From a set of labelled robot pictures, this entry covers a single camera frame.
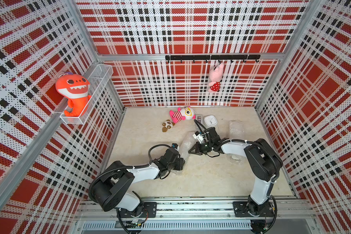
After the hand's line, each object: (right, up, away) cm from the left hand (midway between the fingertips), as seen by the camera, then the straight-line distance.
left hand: (182, 161), depth 90 cm
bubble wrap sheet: (+3, +11, +1) cm, 12 cm away
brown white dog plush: (-11, +23, +17) cm, 30 cm away
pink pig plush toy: (+22, +56, +2) cm, 60 cm away
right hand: (+6, +6, -1) cm, 8 cm away
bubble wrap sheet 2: (+38, +19, +8) cm, 43 cm away
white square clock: (+21, +25, +18) cm, 38 cm away
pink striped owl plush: (+3, +31, +17) cm, 36 cm away
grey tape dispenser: (+13, +27, +18) cm, 35 cm away
